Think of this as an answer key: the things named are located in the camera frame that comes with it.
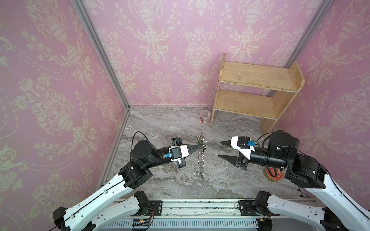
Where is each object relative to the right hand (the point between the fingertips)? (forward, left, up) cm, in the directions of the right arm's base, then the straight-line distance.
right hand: (221, 146), depth 53 cm
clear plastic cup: (+46, -2, -36) cm, 58 cm away
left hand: (-1, +8, +3) cm, 8 cm away
